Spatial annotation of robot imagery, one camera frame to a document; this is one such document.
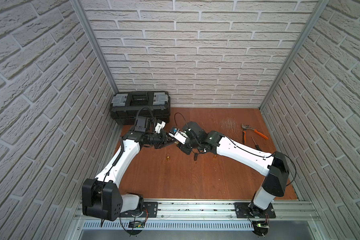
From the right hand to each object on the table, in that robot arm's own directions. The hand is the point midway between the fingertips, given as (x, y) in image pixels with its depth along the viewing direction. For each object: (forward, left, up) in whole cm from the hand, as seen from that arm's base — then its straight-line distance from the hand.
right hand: (181, 141), depth 78 cm
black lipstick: (-2, -8, -14) cm, 17 cm away
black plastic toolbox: (+31, +37, -1) cm, 48 cm away
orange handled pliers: (+20, -50, -18) cm, 57 cm away
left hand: (0, +2, +3) cm, 4 cm away
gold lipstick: (-1, +9, -17) cm, 19 cm away
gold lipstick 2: (-2, +2, +3) cm, 4 cm away
